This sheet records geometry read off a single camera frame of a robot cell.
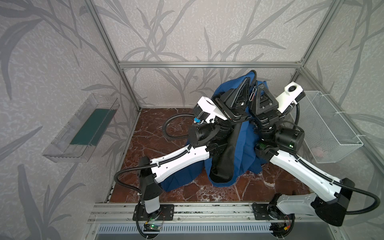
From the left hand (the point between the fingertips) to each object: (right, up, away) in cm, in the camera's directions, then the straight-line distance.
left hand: (249, 77), depth 32 cm
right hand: (+4, -1, +3) cm, 5 cm away
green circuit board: (-35, -61, +39) cm, 80 cm away
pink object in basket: (+47, -25, +40) cm, 66 cm away
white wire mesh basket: (+43, -16, +30) cm, 55 cm away
